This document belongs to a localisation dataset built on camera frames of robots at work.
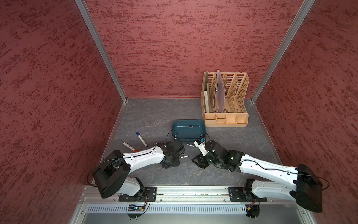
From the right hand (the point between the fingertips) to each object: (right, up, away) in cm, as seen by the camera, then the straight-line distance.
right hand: (195, 162), depth 77 cm
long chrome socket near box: (-2, +6, +15) cm, 16 cm away
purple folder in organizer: (+17, +40, +12) cm, 46 cm away
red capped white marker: (-43, +5, +14) cm, 46 cm away
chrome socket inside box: (-1, +18, +24) cm, 29 cm away
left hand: (-13, -5, +6) cm, 15 cm away
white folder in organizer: (+8, +41, +9) cm, 43 cm away
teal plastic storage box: (-3, +15, +21) cm, 26 cm away
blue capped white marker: (-32, +6, +14) cm, 36 cm away
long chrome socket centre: (-6, 0, +10) cm, 12 cm away
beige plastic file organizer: (+38, +47, +37) cm, 71 cm away
